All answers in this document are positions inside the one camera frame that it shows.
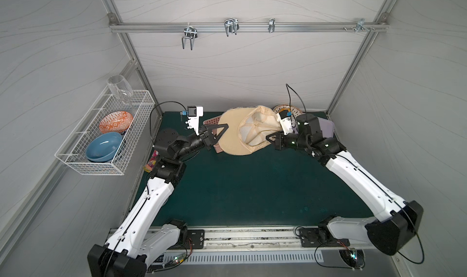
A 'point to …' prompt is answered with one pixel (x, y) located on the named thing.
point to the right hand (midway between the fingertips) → (268, 135)
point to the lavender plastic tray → (327, 127)
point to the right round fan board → (354, 258)
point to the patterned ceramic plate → (294, 110)
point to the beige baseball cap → (247, 129)
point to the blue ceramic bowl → (103, 147)
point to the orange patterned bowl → (115, 121)
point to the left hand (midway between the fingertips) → (227, 128)
